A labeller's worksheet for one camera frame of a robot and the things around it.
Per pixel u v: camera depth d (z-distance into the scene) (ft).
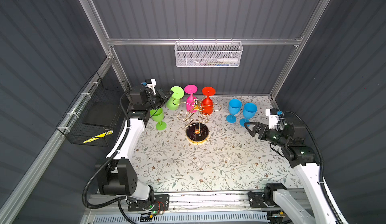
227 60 2.99
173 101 2.59
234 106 3.16
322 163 1.52
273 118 2.07
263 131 1.99
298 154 1.60
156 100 2.22
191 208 2.38
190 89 2.73
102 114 2.40
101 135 2.12
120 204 2.23
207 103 2.84
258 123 2.00
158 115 2.94
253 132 2.03
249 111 3.00
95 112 2.42
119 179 1.38
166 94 2.47
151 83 2.36
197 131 3.21
